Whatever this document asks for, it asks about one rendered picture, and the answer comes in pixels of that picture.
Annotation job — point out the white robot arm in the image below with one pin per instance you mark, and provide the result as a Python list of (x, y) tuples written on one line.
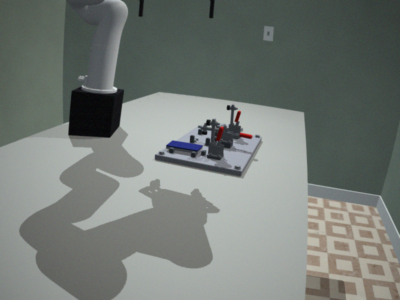
[(110, 17)]

